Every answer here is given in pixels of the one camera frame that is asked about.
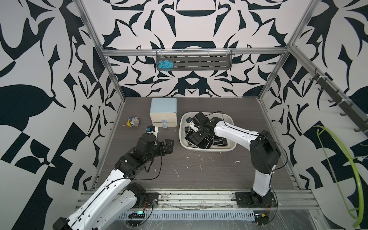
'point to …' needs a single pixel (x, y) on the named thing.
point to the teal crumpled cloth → (165, 64)
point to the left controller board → (140, 214)
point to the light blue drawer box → (163, 112)
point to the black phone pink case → (220, 142)
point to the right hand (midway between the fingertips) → (196, 131)
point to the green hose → (319, 128)
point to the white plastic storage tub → (227, 119)
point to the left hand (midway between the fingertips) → (164, 140)
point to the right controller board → (261, 219)
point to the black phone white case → (207, 144)
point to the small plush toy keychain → (133, 121)
